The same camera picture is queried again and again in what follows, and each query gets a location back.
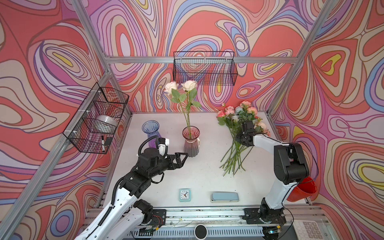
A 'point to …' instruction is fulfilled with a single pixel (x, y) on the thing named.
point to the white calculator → (307, 230)
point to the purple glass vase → (151, 127)
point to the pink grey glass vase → (191, 144)
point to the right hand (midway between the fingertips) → (239, 140)
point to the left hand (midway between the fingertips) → (183, 155)
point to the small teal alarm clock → (184, 194)
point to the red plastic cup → (306, 188)
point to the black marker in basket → (103, 144)
